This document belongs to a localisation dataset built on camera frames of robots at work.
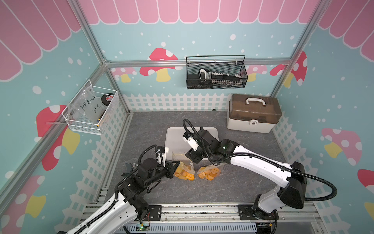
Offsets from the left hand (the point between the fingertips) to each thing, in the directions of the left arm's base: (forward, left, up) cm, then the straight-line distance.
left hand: (180, 165), depth 73 cm
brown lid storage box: (+34, -44, +4) cm, 56 cm away
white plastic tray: (+35, -21, -17) cm, 44 cm away
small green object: (+59, -24, -19) cm, 66 cm away
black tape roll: (+31, +42, +16) cm, 55 cm away
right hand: (+6, -5, +3) cm, 8 cm away
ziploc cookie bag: (+3, -17, -16) cm, 24 cm away
